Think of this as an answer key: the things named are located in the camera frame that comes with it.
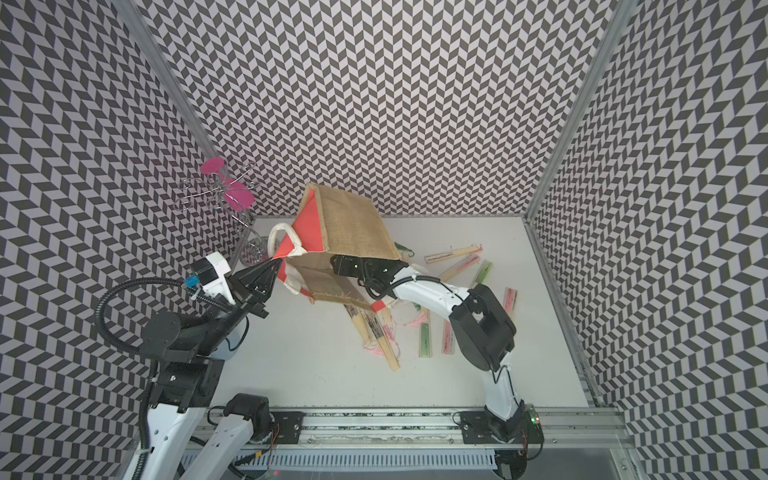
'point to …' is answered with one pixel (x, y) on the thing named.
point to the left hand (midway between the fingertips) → (280, 262)
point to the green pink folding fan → (425, 331)
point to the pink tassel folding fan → (473, 249)
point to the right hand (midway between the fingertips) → (338, 262)
